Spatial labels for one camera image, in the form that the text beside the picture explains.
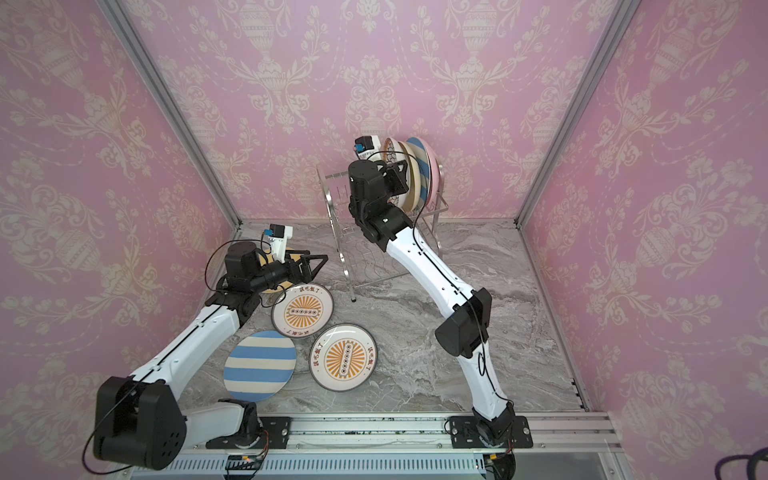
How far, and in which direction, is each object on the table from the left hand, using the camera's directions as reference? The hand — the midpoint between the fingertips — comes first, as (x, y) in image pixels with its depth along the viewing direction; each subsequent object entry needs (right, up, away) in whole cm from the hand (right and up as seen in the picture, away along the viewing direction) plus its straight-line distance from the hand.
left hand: (318, 257), depth 78 cm
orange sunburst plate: (-8, -18, +17) cm, 26 cm away
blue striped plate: (-17, -30, +3) cm, 35 cm away
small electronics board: (-17, -50, -5) cm, 53 cm away
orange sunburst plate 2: (+5, -29, +9) cm, 31 cm away
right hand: (+24, +22, -6) cm, 33 cm away
